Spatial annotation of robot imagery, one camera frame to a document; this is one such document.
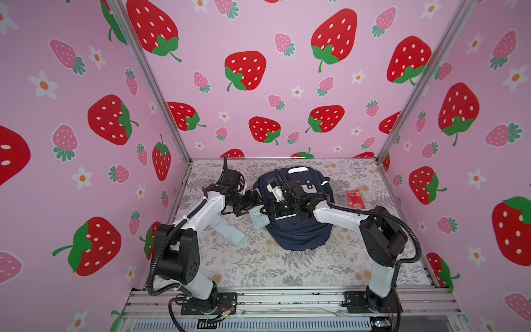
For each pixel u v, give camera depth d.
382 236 0.49
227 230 0.91
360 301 0.73
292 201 0.70
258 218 0.84
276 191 0.82
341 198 1.04
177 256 0.45
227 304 0.73
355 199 1.04
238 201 0.75
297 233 0.84
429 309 0.74
